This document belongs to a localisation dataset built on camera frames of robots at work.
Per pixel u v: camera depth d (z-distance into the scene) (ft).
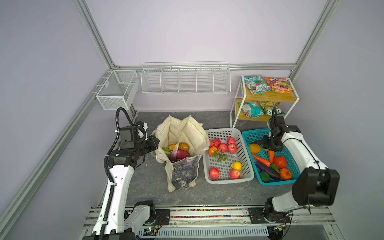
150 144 2.08
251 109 3.15
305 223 2.39
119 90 3.34
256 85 2.76
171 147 2.98
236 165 2.85
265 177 2.66
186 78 3.24
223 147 3.07
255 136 3.25
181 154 2.96
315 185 1.40
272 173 2.78
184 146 2.99
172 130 2.90
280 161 2.82
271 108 3.23
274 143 2.13
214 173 2.71
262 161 2.99
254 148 3.05
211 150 3.00
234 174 2.69
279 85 2.71
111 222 1.24
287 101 2.71
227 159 3.07
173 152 2.73
